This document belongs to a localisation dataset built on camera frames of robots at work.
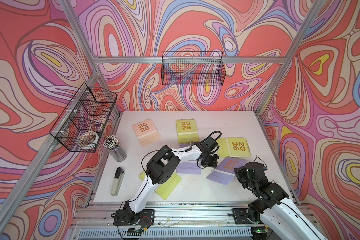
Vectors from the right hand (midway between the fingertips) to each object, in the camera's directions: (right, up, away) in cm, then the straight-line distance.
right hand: (234, 172), depth 80 cm
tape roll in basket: (-74, +19, -8) cm, 77 cm away
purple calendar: (-24, 0, +10) cm, 26 cm away
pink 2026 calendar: (-54, +21, +25) cm, 64 cm away
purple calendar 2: (-5, -1, +2) cm, 5 cm away
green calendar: (-25, +22, +26) cm, 42 cm away
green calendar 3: (-38, -10, +2) cm, 39 cm away
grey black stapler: (-64, -6, +2) cm, 65 cm away
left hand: (-5, 0, +9) cm, 10 cm away
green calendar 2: (+6, +11, +18) cm, 22 cm away
